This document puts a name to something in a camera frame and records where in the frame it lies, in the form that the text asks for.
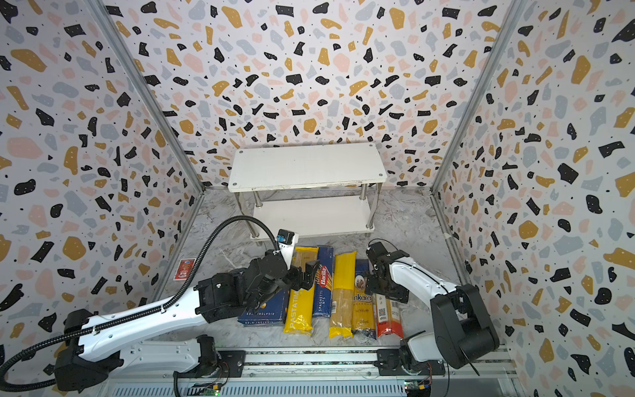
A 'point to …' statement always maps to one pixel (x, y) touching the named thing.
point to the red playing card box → (183, 269)
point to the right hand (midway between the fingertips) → (384, 294)
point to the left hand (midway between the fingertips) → (310, 258)
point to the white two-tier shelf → (319, 191)
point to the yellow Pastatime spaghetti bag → (299, 316)
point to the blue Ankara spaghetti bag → (364, 305)
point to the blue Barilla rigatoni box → (272, 314)
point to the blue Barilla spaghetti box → (323, 290)
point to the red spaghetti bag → (389, 316)
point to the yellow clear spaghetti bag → (341, 322)
